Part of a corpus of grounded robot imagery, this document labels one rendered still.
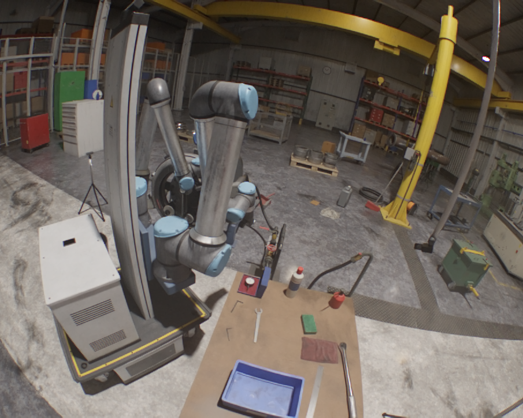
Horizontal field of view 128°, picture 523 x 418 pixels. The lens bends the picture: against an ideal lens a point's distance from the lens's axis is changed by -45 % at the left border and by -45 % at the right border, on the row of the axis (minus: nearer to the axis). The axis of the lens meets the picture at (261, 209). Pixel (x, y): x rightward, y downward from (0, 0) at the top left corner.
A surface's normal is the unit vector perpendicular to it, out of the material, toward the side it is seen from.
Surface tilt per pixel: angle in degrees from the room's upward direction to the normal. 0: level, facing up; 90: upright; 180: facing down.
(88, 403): 0
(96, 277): 0
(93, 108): 90
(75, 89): 90
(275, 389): 0
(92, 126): 90
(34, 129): 90
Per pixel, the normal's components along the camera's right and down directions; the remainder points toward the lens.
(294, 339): 0.18, -0.87
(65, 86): 0.94, 0.29
